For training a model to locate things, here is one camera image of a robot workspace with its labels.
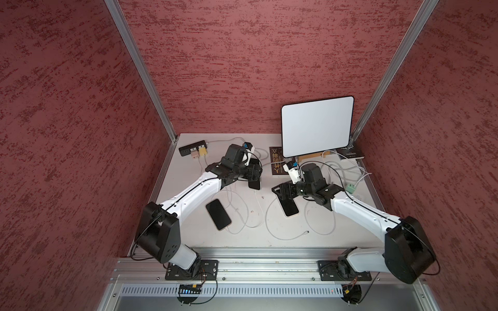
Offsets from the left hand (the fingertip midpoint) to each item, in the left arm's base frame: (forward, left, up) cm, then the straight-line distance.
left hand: (253, 171), depth 84 cm
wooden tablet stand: (+19, -31, -13) cm, 39 cm away
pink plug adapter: (+22, +34, -15) cm, 43 cm away
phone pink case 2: (-9, -18, -17) cm, 26 cm away
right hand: (-6, -12, -5) cm, 14 cm away
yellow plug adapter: (+26, +30, -16) cm, 43 cm away
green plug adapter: (-2, -47, -11) cm, 49 cm away
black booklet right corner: (+27, -59, -18) cm, 68 cm away
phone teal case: (-3, -1, -7) cm, 8 cm away
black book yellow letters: (+19, -14, -17) cm, 29 cm away
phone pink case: (-13, +17, -18) cm, 27 cm away
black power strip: (+24, +40, -14) cm, 49 cm away
